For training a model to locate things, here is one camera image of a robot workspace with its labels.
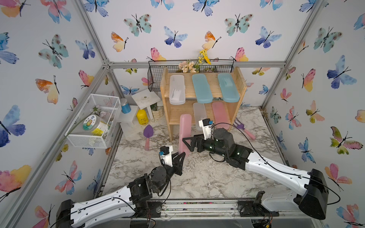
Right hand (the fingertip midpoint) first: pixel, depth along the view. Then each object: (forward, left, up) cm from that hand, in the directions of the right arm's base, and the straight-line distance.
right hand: (189, 137), depth 68 cm
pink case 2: (+21, -18, -7) cm, 29 cm away
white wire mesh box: (+16, +46, +1) cm, 49 cm away
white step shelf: (+20, +42, -14) cm, 49 cm away
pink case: (0, +2, +4) cm, 4 cm away
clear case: (+21, -5, -7) cm, 23 cm away
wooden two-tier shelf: (+23, +11, -8) cm, 27 cm away
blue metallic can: (+26, +43, -8) cm, 51 cm away
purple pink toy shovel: (+20, +31, -29) cm, 47 cm away
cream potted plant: (+35, +26, -20) cm, 48 cm away
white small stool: (+33, +31, -7) cm, 46 cm away
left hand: (-6, +2, -6) cm, 8 cm away
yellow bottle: (+27, +35, -19) cm, 48 cm away
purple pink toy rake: (+32, -37, -30) cm, 57 cm away
